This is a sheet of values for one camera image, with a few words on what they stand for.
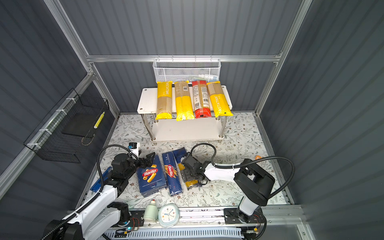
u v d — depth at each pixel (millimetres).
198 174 649
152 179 804
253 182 454
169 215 722
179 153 953
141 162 749
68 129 736
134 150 722
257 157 958
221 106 737
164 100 755
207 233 707
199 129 1049
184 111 709
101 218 551
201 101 751
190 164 681
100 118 803
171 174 844
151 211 693
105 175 874
